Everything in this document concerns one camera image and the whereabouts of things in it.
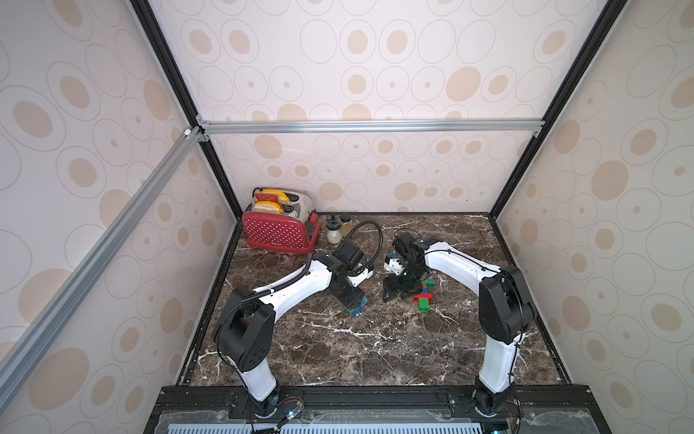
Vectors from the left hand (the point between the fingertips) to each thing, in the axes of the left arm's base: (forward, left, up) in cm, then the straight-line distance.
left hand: (359, 297), depth 85 cm
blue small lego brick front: (-1, +1, -10) cm, 10 cm away
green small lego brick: (+1, -22, -6) cm, 23 cm away
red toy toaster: (+24, +23, +5) cm, 33 cm away
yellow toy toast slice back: (+34, +28, +11) cm, 45 cm away
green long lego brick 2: (+9, -25, -6) cm, 27 cm away
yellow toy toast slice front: (+29, +33, +11) cm, 45 cm away
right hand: (0, -10, -3) cm, 11 cm away
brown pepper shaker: (+31, +5, 0) cm, 32 cm away
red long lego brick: (+4, -24, -6) cm, 25 cm away
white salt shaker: (+27, +9, -1) cm, 29 cm away
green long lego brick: (-3, +2, -4) cm, 6 cm away
